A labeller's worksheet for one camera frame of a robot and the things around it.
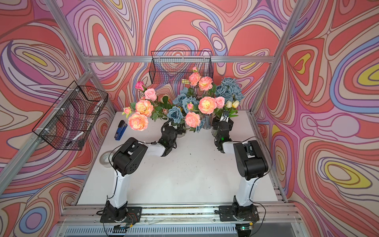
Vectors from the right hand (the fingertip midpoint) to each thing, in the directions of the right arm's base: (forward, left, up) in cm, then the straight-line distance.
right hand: (222, 119), depth 97 cm
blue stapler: (+3, +73, -11) cm, 74 cm away
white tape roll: (-20, +78, -11) cm, 81 cm away
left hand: (+1, +29, 0) cm, 29 cm away
